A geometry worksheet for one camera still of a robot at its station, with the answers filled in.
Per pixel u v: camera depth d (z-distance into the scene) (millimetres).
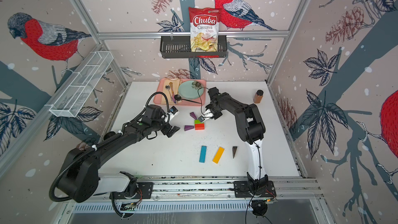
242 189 729
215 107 805
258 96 1033
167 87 1175
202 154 849
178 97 1097
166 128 761
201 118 875
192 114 1007
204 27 837
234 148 856
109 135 799
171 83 1217
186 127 934
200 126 943
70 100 714
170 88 1178
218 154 856
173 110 757
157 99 1138
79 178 410
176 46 950
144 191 733
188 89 1155
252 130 560
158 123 721
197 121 978
